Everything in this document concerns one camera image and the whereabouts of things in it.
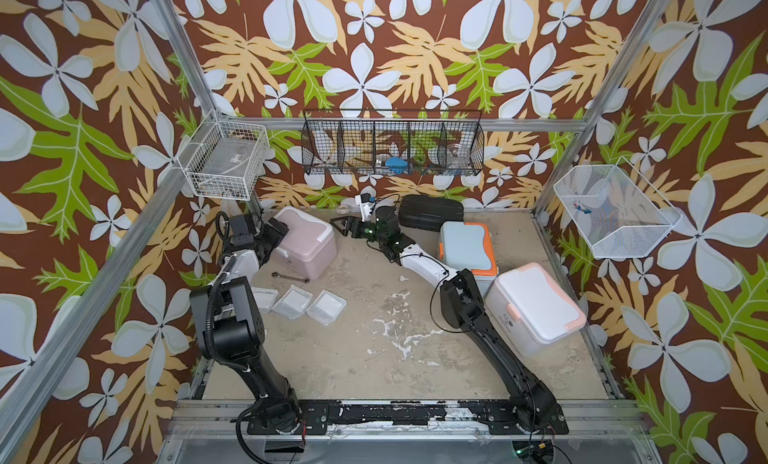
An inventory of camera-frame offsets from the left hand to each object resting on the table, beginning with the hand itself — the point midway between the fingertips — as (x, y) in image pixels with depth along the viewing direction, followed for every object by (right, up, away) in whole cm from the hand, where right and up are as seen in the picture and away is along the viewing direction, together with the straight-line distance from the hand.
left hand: (281, 227), depth 95 cm
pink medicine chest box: (+10, -5, -5) cm, 13 cm away
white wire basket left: (-14, +20, -9) cm, 26 cm away
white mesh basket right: (+99, +3, -14) cm, 100 cm away
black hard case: (+50, +6, +14) cm, 52 cm away
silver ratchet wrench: (-4, -16, +6) cm, 17 cm away
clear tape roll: (+17, +9, +26) cm, 32 cm away
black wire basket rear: (+36, +29, +3) cm, 47 cm away
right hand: (+17, +2, +1) cm, 18 cm away
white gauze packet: (-5, -23, 0) cm, 24 cm away
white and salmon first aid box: (+74, -23, -16) cm, 79 cm away
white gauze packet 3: (+15, -26, -2) cm, 30 cm away
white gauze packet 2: (+4, -24, -1) cm, 24 cm away
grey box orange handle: (+59, -6, -5) cm, 60 cm away
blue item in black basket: (+38, +20, -3) cm, 43 cm away
